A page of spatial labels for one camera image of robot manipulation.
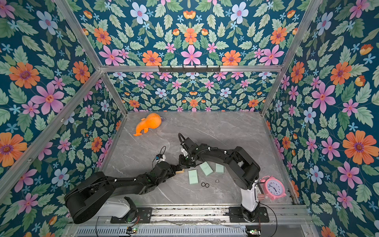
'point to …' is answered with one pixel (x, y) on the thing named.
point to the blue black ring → (207, 185)
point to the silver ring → (217, 181)
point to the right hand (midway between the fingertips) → (180, 163)
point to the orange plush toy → (153, 121)
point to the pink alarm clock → (274, 188)
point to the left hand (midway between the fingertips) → (178, 169)
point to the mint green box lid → (193, 177)
